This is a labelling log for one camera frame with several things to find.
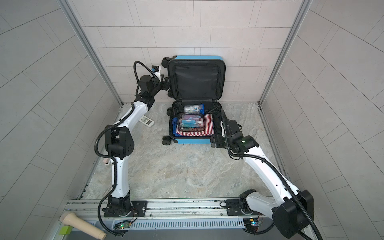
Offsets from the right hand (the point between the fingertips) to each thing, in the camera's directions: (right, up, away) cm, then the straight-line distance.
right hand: (215, 140), depth 78 cm
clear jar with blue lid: (-10, +18, +24) cm, 31 cm away
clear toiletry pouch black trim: (-14, +9, +20) cm, 26 cm away
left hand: (-26, +39, +10) cm, 48 cm away
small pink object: (-61, -13, +5) cm, 62 cm away
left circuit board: (-43, -35, -14) cm, 57 cm away
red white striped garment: (-2, +5, +15) cm, 16 cm away
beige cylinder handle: (-65, -33, -14) cm, 74 cm away
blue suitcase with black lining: (-10, +33, +21) cm, 40 cm away
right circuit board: (+15, -37, -10) cm, 41 cm away
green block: (-67, -37, -14) cm, 78 cm away
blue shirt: (-25, +8, +18) cm, 32 cm away
